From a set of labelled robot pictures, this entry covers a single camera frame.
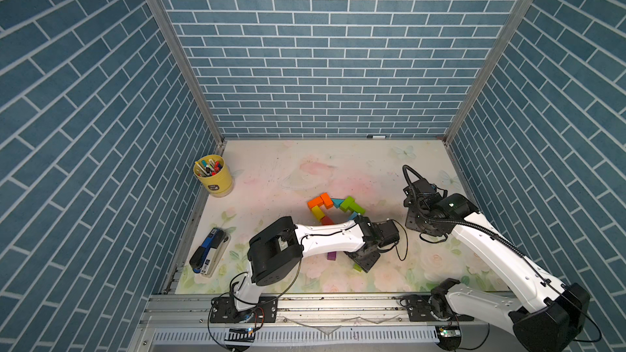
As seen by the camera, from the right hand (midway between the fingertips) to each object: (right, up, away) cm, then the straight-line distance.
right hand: (415, 223), depth 78 cm
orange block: (-34, +3, +20) cm, 39 cm away
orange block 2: (-29, +4, +18) cm, 34 cm away
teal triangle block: (-24, +4, +17) cm, 30 cm away
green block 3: (-20, -12, -5) cm, 24 cm away
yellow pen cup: (-74, +15, +17) cm, 77 cm away
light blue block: (-19, -1, +16) cm, 24 cm away
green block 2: (-17, +1, +20) cm, 26 cm away
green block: (-21, +3, +18) cm, 28 cm away
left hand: (-15, -15, +2) cm, 21 cm away
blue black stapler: (-68, -12, +2) cm, 69 cm away
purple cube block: (-27, -12, +4) cm, 30 cm away
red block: (-29, -3, +13) cm, 32 cm away
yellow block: (-32, 0, +16) cm, 36 cm away
